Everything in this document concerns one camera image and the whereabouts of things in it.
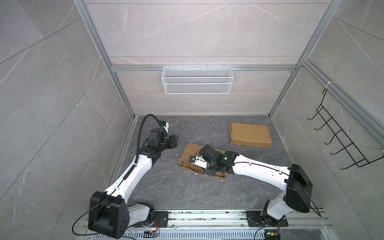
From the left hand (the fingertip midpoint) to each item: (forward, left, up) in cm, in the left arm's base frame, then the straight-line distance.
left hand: (174, 134), depth 83 cm
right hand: (-13, -17, -9) cm, 23 cm away
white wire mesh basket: (+39, -15, +10) cm, 43 cm away
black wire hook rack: (-21, -76, +12) cm, 80 cm away
